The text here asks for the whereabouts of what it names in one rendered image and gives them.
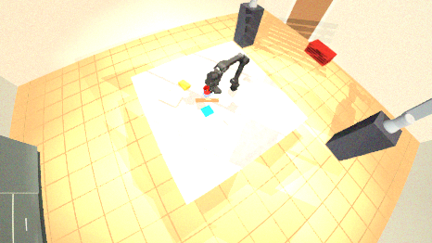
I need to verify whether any small yellow block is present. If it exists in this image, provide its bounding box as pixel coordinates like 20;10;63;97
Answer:
178;79;191;90

